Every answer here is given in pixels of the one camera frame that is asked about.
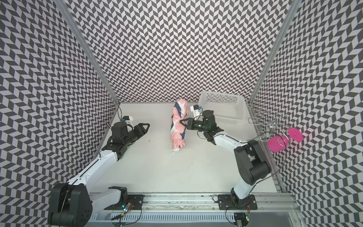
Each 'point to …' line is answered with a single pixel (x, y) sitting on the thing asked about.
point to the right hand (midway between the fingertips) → (181, 123)
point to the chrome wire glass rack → (271, 120)
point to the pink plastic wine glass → (278, 143)
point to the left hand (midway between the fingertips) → (148, 127)
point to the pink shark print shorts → (180, 109)
